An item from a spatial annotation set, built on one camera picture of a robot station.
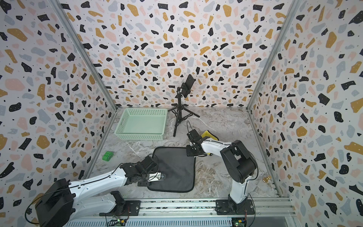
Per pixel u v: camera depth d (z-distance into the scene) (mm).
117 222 714
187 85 884
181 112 1061
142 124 1092
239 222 716
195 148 705
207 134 1010
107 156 897
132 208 735
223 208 740
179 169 877
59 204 401
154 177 729
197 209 746
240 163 488
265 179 834
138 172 614
